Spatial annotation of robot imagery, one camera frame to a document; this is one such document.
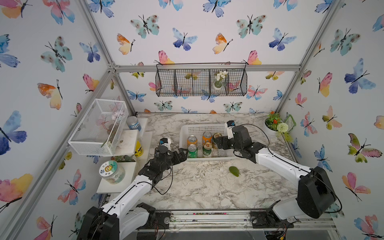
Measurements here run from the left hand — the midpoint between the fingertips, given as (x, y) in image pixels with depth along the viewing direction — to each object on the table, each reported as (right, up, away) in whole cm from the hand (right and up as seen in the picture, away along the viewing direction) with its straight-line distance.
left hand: (184, 151), depth 83 cm
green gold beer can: (+13, +1, +5) cm, 14 cm away
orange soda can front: (+4, +6, +8) cm, 11 cm away
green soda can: (+5, -1, +3) cm, 6 cm away
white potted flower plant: (+56, +14, +12) cm, 59 cm away
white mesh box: (-40, +11, -9) cm, 42 cm away
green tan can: (+17, +3, +5) cm, 18 cm away
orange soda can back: (+13, +7, +11) cm, 18 cm away
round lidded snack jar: (-29, -6, -18) cm, 35 cm away
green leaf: (+29, -13, +6) cm, 32 cm away
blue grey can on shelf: (-29, +15, +1) cm, 33 cm away
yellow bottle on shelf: (-28, 0, +8) cm, 29 cm away
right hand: (+21, +8, +2) cm, 23 cm away
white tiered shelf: (-29, -5, +2) cm, 29 cm away
